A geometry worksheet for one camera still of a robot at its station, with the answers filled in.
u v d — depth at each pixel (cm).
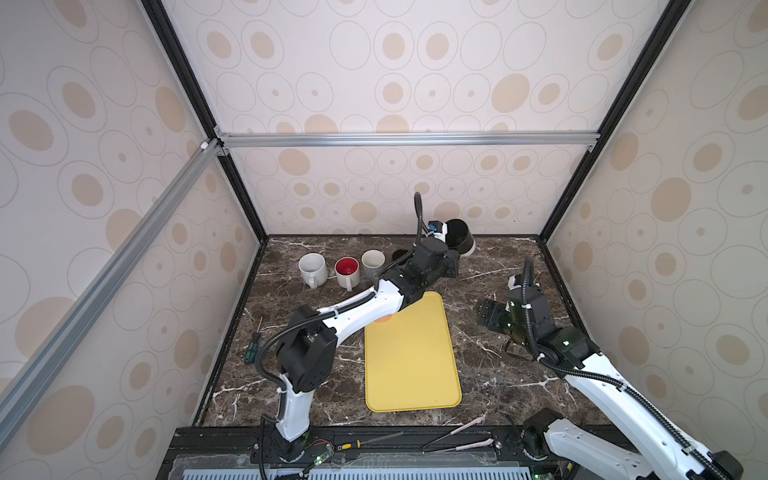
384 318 99
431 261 62
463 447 73
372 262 101
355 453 73
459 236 80
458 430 75
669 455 40
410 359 87
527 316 54
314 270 101
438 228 71
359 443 74
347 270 105
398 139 89
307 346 49
